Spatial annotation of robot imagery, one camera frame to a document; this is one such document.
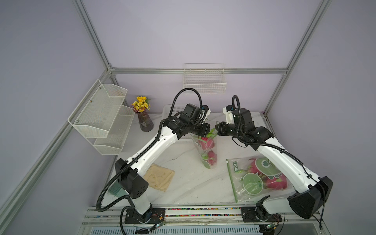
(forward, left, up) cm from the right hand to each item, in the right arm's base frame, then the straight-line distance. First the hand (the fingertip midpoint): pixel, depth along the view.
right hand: (216, 128), depth 76 cm
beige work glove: (-15, +34, -26) cm, 46 cm away
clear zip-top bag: (-7, +11, +2) cm, 13 cm away
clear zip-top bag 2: (-19, -21, -21) cm, 35 cm away
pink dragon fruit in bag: (-10, +4, -15) cm, 18 cm away
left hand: (-2, +5, +1) cm, 5 cm away
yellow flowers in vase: (+22, +46, -3) cm, 51 cm away
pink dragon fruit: (-10, +6, +2) cm, 12 cm away
